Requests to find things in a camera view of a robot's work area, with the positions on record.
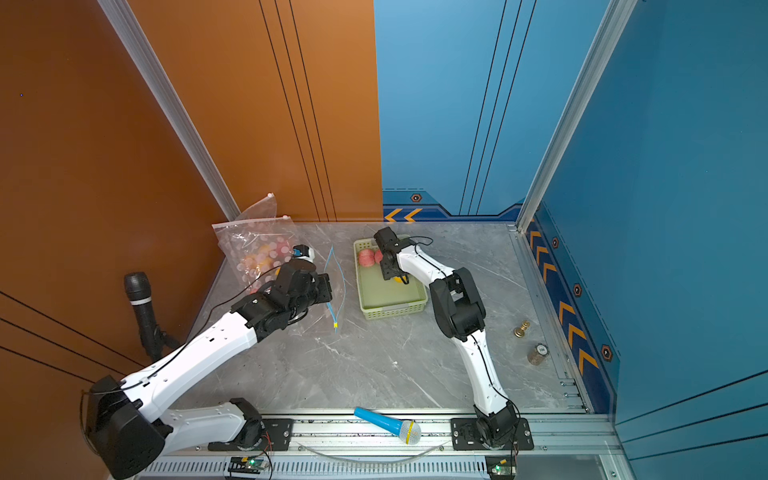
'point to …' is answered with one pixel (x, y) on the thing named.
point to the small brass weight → (519, 332)
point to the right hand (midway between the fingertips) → (400, 268)
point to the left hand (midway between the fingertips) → (332, 276)
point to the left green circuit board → (247, 465)
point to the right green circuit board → (501, 467)
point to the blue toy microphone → (408, 431)
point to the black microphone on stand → (139, 291)
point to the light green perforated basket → (382, 298)
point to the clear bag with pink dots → (258, 248)
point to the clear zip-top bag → (263, 209)
